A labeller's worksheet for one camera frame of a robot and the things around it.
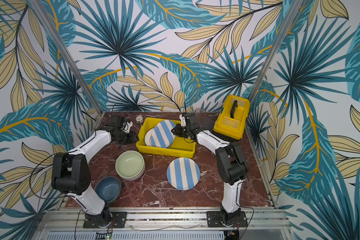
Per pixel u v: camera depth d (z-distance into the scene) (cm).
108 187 82
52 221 75
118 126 73
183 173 88
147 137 100
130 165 86
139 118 113
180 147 97
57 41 79
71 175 46
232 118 94
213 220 73
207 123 106
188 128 75
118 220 73
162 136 95
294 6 69
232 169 50
